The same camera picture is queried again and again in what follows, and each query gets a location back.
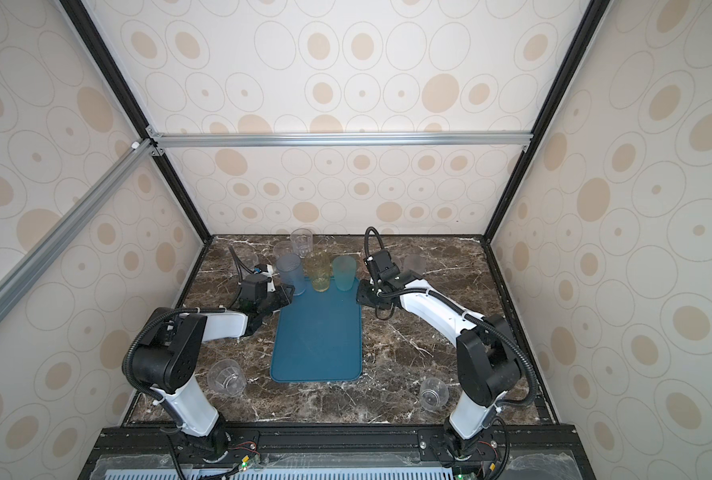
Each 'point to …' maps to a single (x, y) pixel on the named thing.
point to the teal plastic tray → (318, 336)
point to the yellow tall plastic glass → (318, 266)
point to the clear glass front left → (226, 377)
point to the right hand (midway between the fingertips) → (361, 296)
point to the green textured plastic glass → (345, 267)
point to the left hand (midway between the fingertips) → (299, 281)
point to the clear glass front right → (433, 394)
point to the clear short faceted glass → (282, 248)
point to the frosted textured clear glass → (416, 262)
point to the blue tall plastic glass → (291, 272)
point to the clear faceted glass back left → (302, 241)
